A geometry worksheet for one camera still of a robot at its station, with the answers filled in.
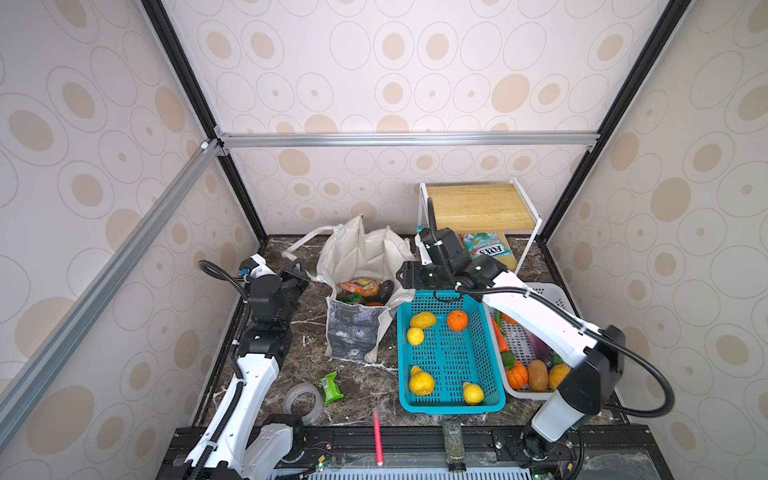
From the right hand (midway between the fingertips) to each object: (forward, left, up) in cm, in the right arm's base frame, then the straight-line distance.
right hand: (408, 272), depth 77 cm
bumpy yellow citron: (-2, -5, -21) cm, 22 cm away
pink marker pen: (-34, +8, -24) cm, 42 cm away
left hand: (+1, +24, +7) cm, 25 cm away
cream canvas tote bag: (-11, +14, -10) cm, 21 cm away
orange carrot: (-11, -27, -20) cm, 36 cm away
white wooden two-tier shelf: (+16, -26, +7) cm, 32 cm away
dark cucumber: (+7, +6, -17) cm, 19 cm away
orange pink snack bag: (+6, +13, -15) cm, 21 cm away
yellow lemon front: (-24, -17, -21) cm, 36 cm away
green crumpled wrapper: (-22, +21, -23) cm, 39 cm away
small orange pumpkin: (-20, -29, -20) cm, 40 cm away
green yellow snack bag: (0, +15, -12) cm, 19 cm away
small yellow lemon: (-7, -2, -22) cm, 23 cm away
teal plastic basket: (-14, -12, -25) cm, 31 cm away
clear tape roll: (-29, +25, -23) cm, 45 cm away
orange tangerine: (-2, -16, -21) cm, 27 cm away
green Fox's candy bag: (+16, -23, -7) cm, 29 cm away
